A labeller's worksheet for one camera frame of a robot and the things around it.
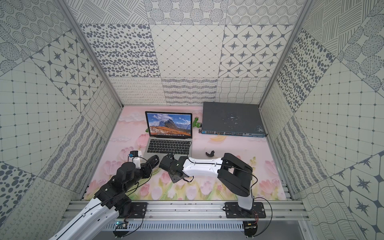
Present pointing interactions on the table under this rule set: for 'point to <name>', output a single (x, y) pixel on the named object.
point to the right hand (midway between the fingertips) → (180, 173)
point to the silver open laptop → (168, 132)
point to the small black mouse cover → (211, 154)
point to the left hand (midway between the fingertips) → (150, 160)
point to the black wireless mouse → (154, 161)
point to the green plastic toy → (196, 124)
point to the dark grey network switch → (232, 119)
